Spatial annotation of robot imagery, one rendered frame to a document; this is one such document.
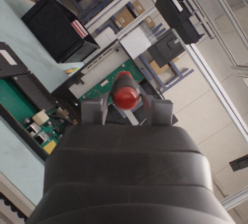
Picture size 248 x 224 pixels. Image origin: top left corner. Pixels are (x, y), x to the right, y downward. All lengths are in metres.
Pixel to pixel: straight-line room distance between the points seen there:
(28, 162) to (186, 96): 4.62
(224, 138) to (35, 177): 5.47
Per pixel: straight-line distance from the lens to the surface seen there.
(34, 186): 0.28
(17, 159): 0.29
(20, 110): 0.33
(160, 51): 2.25
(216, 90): 1.11
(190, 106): 4.90
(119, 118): 0.46
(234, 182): 6.58
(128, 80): 0.15
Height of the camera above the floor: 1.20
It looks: 10 degrees down
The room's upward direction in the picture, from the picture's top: 53 degrees clockwise
